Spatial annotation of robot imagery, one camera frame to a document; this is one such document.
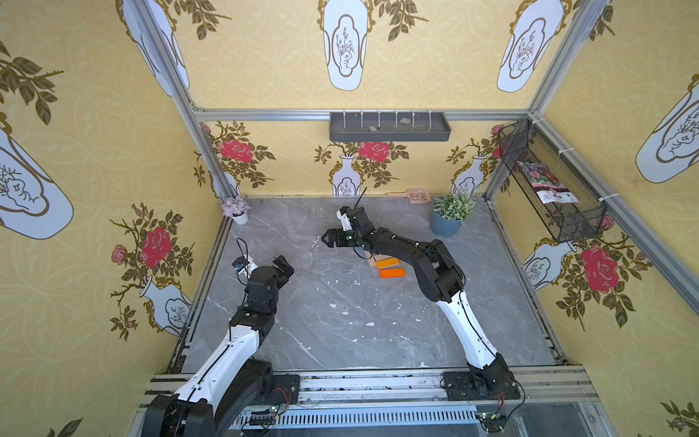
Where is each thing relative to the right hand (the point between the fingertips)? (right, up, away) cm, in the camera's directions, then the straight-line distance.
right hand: (328, 242), depth 103 cm
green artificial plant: (+46, +13, -6) cm, 48 cm away
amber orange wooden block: (+21, -7, -6) cm, 23 cm away
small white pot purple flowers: (-35, +13, +1) cm, 37 cm away
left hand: (-14, -5, -18) cm, 23 cm away
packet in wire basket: (+64, +17, -27) cm, 72 cm away
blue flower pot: (+43, +6, -1) cm, 44 cm away
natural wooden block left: (+17, -7, -3) cm, 18 cm away
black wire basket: (+72, +38, -2) cm, 81 cm away
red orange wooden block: (+23, -10, -8) cm, 27 cm away
